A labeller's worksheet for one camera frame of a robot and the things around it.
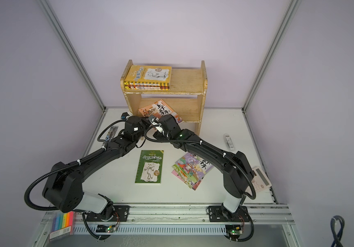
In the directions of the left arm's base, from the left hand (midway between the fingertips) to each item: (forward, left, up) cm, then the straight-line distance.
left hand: (149, 117), depth 84 cm
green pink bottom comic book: (-24, -18, -23) cm, 38 cm away
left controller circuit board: (-50, +18, -24) cm, 58 cm away
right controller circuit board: (-50, -43, -24) cm, 70 cm away
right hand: (-5, -8, -4) cm, 10 cm away
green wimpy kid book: (-21, +1, -22) cm, 31 cm away
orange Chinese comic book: (+9, -4, -3) cm, 10 cm away
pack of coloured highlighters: (-49, +37, -22) cm, 65 cm away
